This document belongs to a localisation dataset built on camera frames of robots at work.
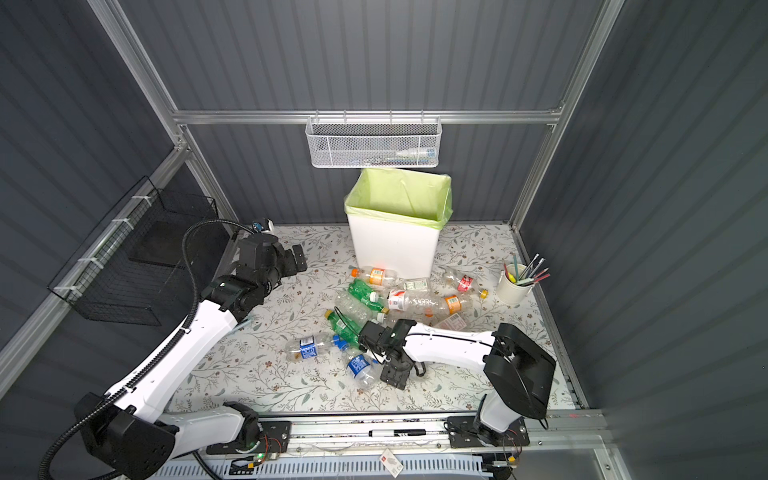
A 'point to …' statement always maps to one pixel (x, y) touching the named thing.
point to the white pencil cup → (514, 284)
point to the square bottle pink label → (454, 322)
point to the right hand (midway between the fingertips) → (403, 367)
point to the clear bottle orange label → (436, 305)
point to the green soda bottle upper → (362, 291)
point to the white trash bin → (380, 243)
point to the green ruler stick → (516, 268)
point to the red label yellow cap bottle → (464, 283)
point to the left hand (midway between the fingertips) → (285, 251)
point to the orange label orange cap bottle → (375, 275)
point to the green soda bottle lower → (342, 328)
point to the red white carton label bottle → (418, 302)
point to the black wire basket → (134, 266)
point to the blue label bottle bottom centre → (365, 371)
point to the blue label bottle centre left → (311, 346)
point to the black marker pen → (396, 432)
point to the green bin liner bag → (412, 197)
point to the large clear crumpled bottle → (357, 310)
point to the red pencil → (542, 278)
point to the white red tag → (391, 462)
